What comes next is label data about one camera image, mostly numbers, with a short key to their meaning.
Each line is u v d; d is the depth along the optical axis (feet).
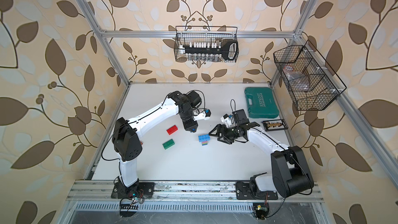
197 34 2.98
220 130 2.47
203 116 2.47
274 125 3.15
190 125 2.36
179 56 2.77
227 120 2.70
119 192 2.42
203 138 2.78
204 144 2.92
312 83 2.41
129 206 2.40
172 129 3.10
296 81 2.31
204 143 2.91
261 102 3.35
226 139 2.49
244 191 2.40
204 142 2.85
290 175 1.38
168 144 2.92
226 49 2.76
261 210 2.34
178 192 2.47
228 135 2.44
